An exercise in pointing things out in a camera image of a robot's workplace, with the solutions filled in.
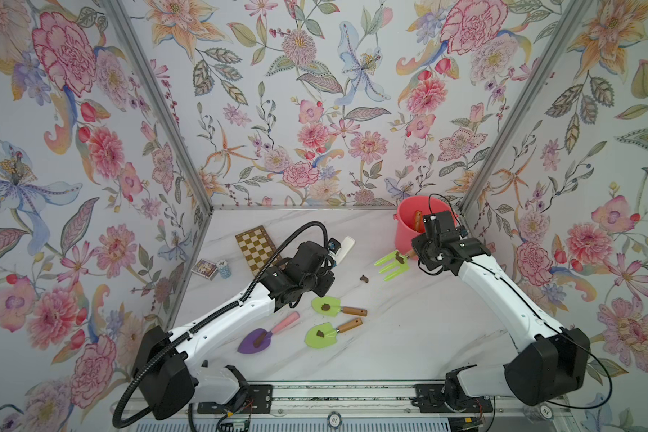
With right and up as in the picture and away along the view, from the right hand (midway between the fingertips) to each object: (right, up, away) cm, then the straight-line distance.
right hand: (412, 239), depth 84 cm
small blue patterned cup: (-63, -11, +12) cm, 65 cm away
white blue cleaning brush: (-21, -1, -7) cm, 22 cm away
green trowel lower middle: (-27, -31, +2) cm, 41 cm away
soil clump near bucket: (-12, -15, +15) cm, 24 cm away
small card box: (-71, -11, +16) cm, 74 cm away
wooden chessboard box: (-53, -4, +20) cm, 57 cm away
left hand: (-25, -9, -6) cm, 27 cm away
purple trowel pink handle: (-47, -31, +1) cm, 57 cm away
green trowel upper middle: (-25, -23, +8) cm, 35 cm away
